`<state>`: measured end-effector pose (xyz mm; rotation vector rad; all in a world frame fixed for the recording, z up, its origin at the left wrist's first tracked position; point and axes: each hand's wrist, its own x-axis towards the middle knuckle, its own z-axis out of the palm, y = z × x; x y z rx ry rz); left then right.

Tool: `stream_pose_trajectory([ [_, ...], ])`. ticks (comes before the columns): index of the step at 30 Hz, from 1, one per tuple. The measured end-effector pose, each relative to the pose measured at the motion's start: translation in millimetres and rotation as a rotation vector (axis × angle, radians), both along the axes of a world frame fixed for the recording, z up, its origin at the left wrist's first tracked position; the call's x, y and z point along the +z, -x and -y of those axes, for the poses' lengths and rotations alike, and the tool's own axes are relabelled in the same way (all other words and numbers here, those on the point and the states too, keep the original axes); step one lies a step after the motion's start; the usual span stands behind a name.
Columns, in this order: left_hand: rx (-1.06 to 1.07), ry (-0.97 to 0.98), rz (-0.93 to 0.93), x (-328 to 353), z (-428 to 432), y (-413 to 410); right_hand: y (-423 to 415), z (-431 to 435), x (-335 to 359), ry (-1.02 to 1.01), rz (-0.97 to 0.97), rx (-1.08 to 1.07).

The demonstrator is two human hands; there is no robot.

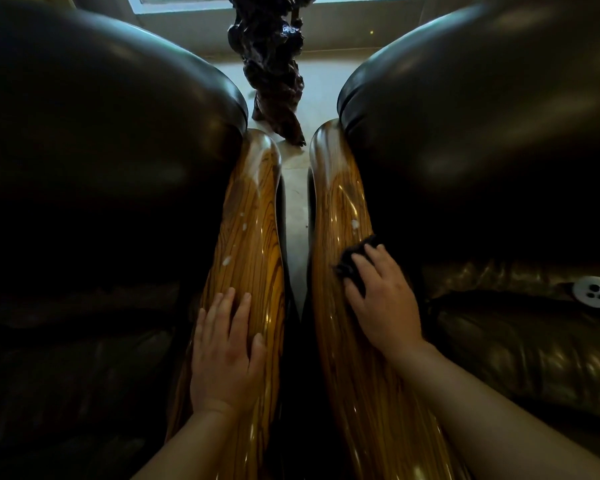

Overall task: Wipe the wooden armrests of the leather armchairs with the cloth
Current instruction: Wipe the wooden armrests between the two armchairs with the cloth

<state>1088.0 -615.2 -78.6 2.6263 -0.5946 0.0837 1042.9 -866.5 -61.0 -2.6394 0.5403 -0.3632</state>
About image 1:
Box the glossy striped wooden armrest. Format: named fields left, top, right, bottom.
left=307, top=118, right=474, bottom=480
left=165, top=128, right=287, bottom=480

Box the white round plug disc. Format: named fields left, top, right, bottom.
left=572, top=276, right=600, bottom=310

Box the person's right forearm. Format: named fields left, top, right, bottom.
left=389, top=341, right=600, bottom=480

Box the dark gnarled root sculpture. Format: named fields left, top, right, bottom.
left=227, top=0, right=321, bottom=147

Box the dark leather armchair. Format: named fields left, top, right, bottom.
left=337, top=0, right=600, bottom=468
left=0, top=0, right=250, bottom=480

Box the white window frame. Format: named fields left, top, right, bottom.
left=125, top=0, right=431, bottom=16

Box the person's left hand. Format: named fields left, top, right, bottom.
left=189, top=287, right=268, bottom=418

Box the black cleaning cloth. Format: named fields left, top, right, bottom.
left=332, top=235, right=382, bottom=298

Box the person's left forearm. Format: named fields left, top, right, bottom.
left=130, top=409, right=242, bottom=480

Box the person's right hand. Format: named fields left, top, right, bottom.
left=342, top=243, right=426, bottom=361

